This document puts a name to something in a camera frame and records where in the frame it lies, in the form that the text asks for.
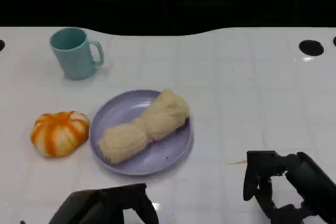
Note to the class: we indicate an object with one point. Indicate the beige towel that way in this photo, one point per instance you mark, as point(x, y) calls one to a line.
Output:
point(147, 129)

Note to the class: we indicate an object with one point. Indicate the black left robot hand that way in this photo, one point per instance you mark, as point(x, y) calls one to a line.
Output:
point(99, 205)

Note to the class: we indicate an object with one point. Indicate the orange and white bread roll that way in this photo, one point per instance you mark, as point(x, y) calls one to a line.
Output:
point(59, 134)

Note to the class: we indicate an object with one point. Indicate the lilac plate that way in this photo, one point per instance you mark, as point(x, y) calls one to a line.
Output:
point(123, 111)

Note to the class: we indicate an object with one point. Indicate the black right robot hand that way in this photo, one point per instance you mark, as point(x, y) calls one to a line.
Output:
point(312, 187)

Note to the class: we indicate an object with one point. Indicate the pale green mug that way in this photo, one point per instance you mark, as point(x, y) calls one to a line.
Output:
point(76, 61)

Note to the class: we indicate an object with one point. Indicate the black table grommet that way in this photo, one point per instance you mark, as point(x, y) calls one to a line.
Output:
point(1, 45)
point(311, 48)
point(334, 41)

